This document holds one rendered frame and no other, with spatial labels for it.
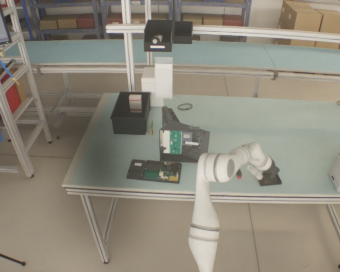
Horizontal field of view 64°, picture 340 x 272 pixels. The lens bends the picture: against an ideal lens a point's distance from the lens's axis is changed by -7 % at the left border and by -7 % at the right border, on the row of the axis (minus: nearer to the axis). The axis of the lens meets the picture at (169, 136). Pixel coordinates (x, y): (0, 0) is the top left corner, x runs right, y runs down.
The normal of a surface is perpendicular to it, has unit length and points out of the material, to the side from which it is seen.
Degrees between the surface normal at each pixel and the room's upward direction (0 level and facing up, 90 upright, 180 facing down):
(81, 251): 0
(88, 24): 90
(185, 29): 93
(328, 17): 90
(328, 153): 0
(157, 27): 93
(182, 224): 0
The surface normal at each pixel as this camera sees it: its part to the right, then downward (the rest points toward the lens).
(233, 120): 0.00, -0.78
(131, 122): -0.05, 0.62
